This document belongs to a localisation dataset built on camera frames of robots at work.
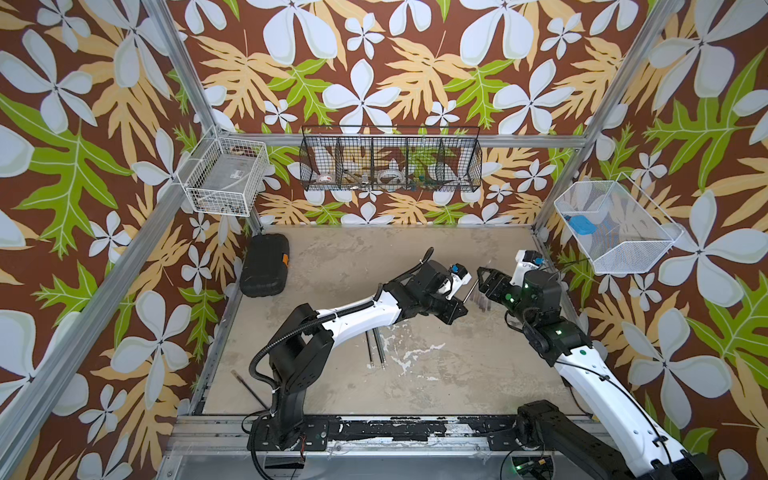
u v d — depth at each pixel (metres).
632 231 0.77
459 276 0.72
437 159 1.00
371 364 0.86
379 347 0.89
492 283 0.68
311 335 0.47
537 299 0.56
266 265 1.03
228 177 0.86
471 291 0.71
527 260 0.66
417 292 0.65
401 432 0.75
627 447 0.42
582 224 0.86
